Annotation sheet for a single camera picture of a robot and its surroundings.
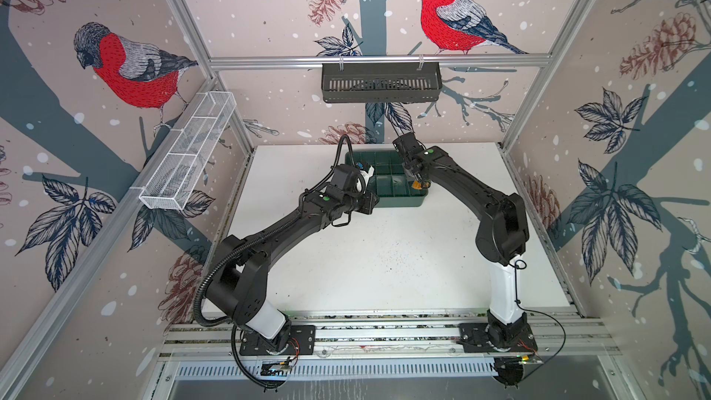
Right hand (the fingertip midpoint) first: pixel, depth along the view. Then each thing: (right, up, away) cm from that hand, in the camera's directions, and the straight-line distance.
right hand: (420, 169), depth 94 cm
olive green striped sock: (+2, -7, +14) cm, 15 cm away
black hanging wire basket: (-25, +33, +12) cm, 44 cm away
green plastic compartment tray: (-9, -5, +13) cm, 17 cm away
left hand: (-15, -9, -11) cm, 21 cm away
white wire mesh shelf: (-70, -3, -23) cm, 74 cm away
